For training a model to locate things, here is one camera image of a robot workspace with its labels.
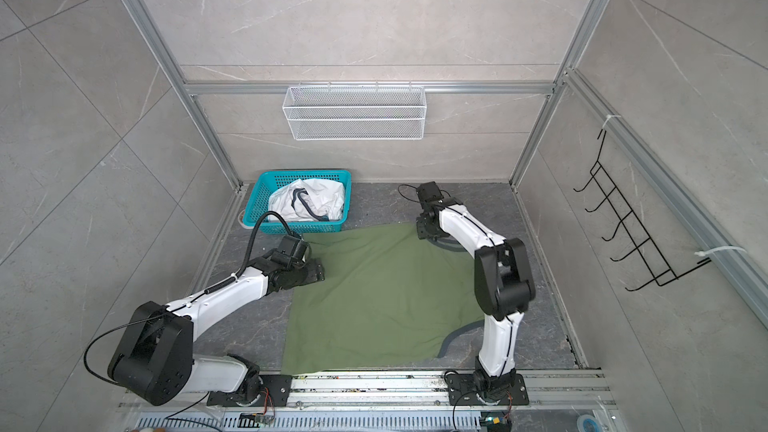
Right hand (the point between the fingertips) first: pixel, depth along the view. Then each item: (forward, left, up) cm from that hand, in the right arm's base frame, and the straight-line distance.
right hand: (430, 227), depth 97 cm
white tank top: (+15, +41, -1) cm, 43 cm away
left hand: (-13, +37, -1) cm, 39 cm away
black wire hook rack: (-18, -42, +24) cm, 52 cm away
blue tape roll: (-53, -32, -7) cm, 62 cm away
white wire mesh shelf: (+33, +25, +23) cm, 47 cm away
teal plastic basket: (+12, +60, +1) cm, 62 cm away
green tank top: (-19, +15, -9) cm, 26 cm away
